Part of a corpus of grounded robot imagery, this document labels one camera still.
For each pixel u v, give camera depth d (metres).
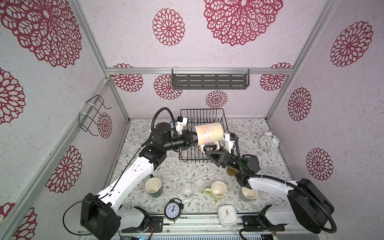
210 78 0.95
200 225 0.75
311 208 0.42
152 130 0.53
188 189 0.84
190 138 0.62
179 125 0.65
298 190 0.44
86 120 0.75
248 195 0.82
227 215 0.75
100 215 0.38
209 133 0.59
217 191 0.83
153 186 0.83
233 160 0.62
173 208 0.76
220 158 0.58
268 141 0.98
